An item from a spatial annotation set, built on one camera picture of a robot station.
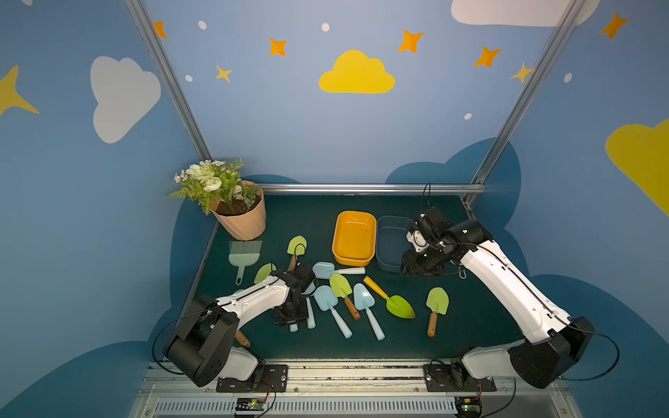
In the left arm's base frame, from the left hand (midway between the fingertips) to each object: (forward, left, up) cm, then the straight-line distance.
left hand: (298, 318), depth 85 cm
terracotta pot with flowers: (+40, +28, +12) cm, 50 cm away
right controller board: (-23, -51, -3) cm, 56 cm away
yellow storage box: (+33, -19, 0) cm, 38 cm away
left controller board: (-24, +11, -2) cm, 27 cm away
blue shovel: (-4, +1, +2) cm, 4 cm away
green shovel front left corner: (-7, +16, +2) cm, 18 cm away
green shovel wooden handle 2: (+8, -48, -1) cm, 49 cm away
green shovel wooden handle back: (+29, +4, -1) cm, 30 cm away
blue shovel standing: (0, -4, +1) cm, 4 cm away
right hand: (+9, -34, +19) cm, 40 cm away
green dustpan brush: (+25, +25, -1) cm, 35 cm away
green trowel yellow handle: (+6, -33, 0) cm, 33 cm away
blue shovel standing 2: (+7, -9, -1) cm, 11 cm away
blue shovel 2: (+7, -22, -1) cm, 23 cm away
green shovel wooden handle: (+12, -14, -1) cm, 19 cm away
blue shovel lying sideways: (+19, -7, -1) cm, 20 cm away
